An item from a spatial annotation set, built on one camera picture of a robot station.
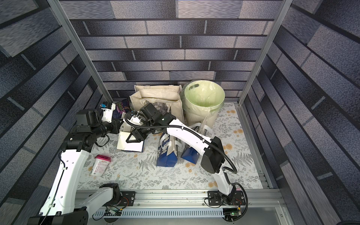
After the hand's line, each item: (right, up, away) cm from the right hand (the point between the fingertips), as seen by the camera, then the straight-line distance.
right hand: (128, 138), depth 69 cm
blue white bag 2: (+20, -6, +3) cm, 21 cm away
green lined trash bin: (+42, +22, +31) cm, 57 cm away
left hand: (-4, +10, +1) cm, 11 cm away
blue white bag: (-2, +4, +2) cm, 5 cm away
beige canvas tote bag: (+16, +22, +21) cm, 35 cm away
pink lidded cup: (-20, -17, +10) cm, 28 cm away
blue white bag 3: (+31, -10, +10) cm, 34 cm away
